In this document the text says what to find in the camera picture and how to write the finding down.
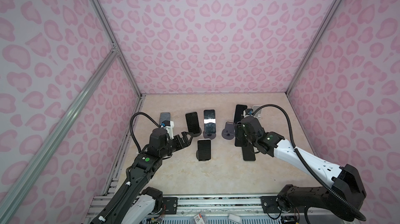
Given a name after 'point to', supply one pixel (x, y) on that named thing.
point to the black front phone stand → (197, 154)
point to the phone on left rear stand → (192, 120)
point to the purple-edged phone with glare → (210, 121)
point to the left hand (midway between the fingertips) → (188, 135)
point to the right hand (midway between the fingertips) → (240, 126)
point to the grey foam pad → (164, 116)
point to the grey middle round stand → (209, 136)
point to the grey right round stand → (228, 133)
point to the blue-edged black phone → (240, 138)
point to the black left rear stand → (195, 135)
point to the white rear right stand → (258, 114)
